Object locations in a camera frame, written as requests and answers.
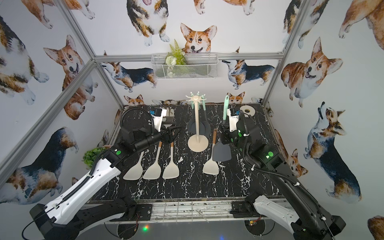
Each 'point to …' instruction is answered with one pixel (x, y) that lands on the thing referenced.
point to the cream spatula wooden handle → (154, 172)
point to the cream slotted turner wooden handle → (211, 168)
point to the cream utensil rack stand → (198, 143)
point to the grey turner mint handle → (206, 122)
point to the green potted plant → (90, 156)
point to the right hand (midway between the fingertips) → (220, 124)
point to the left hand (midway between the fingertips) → (180, 124)
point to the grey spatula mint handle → (221, 152)
